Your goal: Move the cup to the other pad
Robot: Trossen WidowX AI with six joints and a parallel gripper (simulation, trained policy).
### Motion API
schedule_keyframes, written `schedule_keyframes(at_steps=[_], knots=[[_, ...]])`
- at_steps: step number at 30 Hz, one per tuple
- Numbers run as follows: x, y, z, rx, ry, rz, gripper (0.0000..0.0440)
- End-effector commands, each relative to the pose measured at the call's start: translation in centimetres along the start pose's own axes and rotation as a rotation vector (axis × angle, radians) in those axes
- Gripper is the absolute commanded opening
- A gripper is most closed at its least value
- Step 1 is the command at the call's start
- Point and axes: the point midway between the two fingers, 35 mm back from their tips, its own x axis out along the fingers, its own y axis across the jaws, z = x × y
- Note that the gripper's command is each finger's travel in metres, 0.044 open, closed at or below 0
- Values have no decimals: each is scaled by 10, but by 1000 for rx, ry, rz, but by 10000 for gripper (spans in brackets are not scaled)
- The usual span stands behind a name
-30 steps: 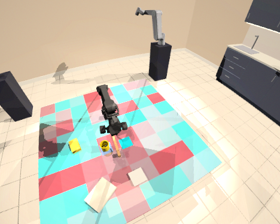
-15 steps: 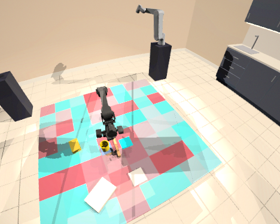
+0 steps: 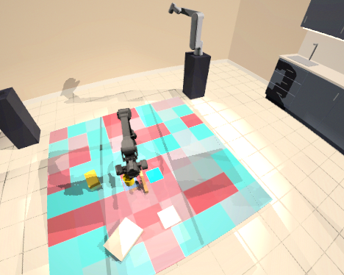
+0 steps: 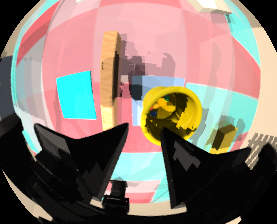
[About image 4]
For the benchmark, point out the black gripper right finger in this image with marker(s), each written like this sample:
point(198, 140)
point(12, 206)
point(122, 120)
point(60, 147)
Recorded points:
point(189, 169)

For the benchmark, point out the small yellow block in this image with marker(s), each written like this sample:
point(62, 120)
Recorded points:
point(223, 139)

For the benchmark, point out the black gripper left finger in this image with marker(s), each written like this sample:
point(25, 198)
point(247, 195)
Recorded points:
point(92, 158)

